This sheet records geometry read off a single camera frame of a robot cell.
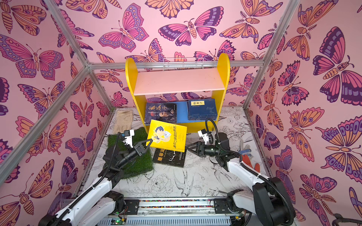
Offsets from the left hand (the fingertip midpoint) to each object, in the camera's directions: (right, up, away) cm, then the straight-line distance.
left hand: (152, 140), depth 72 cm
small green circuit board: (-18, -42, 0) cm, 45 cm away
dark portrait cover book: (+1, +16, +20) cm, 26 cm away
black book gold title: (+7, -14, +19) cm, 24 cm away
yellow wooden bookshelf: (+22, +29, +44) cm, 58 cm away
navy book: (+29, +17, +22) cm, 40 cm away
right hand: (+19, -5, +3) cm, 19 cm away
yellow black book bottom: (+8, +2, +4) cm, 9 cm away
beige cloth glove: (-32, +10, +41) cm, 53 cm away
